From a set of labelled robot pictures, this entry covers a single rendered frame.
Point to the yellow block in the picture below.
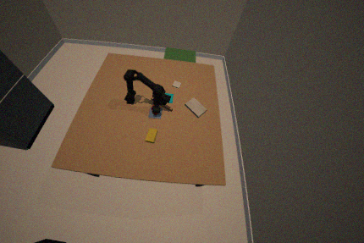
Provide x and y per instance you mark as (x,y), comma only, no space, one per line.
(151,135)

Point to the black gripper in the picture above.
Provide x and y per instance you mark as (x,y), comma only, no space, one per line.
(155,108)

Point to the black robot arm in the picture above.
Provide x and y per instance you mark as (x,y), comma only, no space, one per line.
(157,90)

